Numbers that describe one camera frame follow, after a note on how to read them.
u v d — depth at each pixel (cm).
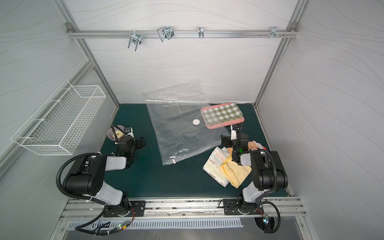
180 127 105
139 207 73
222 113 115
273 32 77
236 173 82
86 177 46
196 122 108
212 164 86
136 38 79
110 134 97
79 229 61
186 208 75
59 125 69
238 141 73
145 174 88
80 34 79
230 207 74
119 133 100
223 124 109
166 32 77
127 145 74
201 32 78
